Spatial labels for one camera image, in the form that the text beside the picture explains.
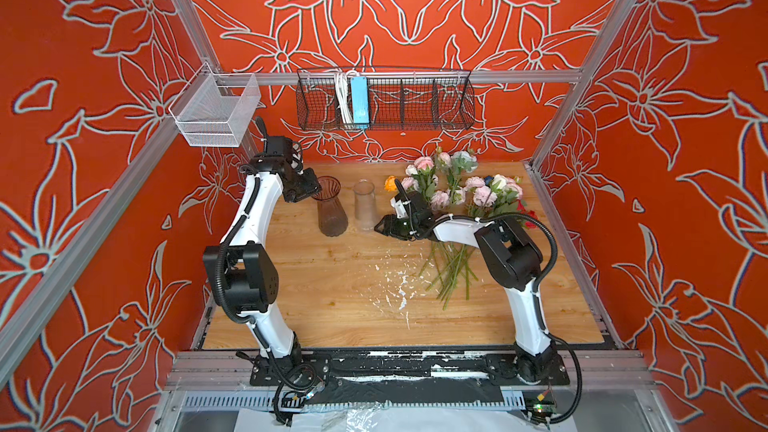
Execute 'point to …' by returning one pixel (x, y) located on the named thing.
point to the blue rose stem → (488, 180)
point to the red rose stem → (522, 209)
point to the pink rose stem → (425, 176)
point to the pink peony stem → (473, 203)
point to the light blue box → (360, 102)
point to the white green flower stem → (461, 160)
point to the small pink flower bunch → (440, 199)
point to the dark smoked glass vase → (332, 216)
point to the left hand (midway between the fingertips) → (314, 186)
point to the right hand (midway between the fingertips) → (375, 228)
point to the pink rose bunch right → (507, 189)
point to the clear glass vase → (364, 205)
